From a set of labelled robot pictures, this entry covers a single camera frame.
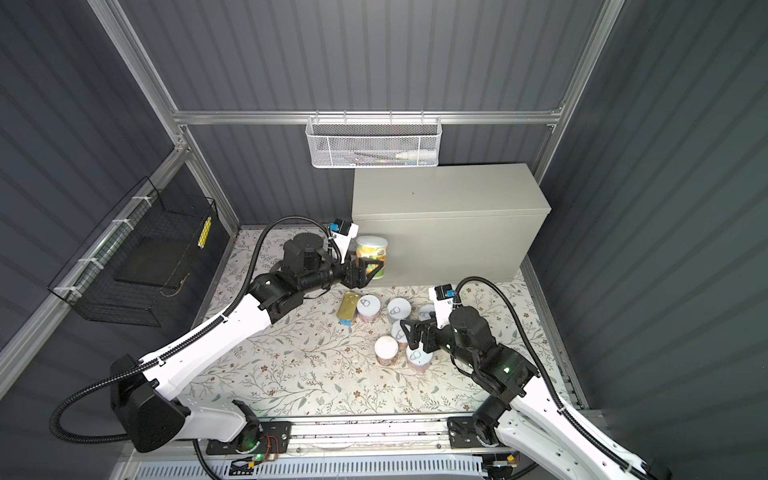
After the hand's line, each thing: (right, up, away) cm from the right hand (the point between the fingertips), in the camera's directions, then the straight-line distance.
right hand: (419, 321), depth 72 cm
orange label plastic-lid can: (-8, -10, +9) cm, 16 cm away
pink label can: (-14, 0, +19) cm, 24 cm away
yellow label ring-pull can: (+3, -1, +18) cm, 18 cm away
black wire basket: (-70, +11, -10) cm, 72 cm away
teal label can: (-5, -1, +19) cm, 20 cm away
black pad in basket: (-66, +15, +2) cm, 67 cm away
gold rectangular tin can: (-21, -1, +21) cm, 29 cm away
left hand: (-11, +15, -1) cm, 19 cm away
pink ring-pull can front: (+1, -12, +9) cm, 15 cm away
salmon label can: (-4, -7, +13) cm, 15 cm away
